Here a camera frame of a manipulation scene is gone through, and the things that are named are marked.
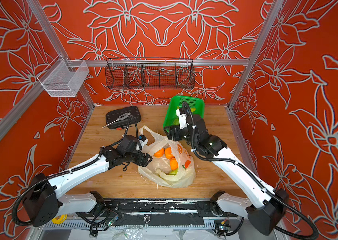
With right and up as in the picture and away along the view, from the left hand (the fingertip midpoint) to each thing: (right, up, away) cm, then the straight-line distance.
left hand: (147, 155), depth 81 cm
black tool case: (-29, +23, +25) cm, 44 cm away
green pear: (+15, -9, -1) cm, 17 cm away
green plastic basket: (+34, +31, +34) cm, 57 cm away
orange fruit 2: (+12, -1, +9) cm, 15 cm away
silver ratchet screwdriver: (-23, +20, +22) cm, 37 cm away
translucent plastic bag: (+6, -9, +1) cm, 11 cm away
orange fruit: (+15, -5, +2) cm, 16 cm away
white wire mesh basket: (-54, +46, +11) cm, 72 cm away
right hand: (+11, +16, -11) cm, 23 cm away
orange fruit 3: (+6, -1, +7) cm, 9 cm away
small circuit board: (+37, -31, -12) cm, 49 cm away
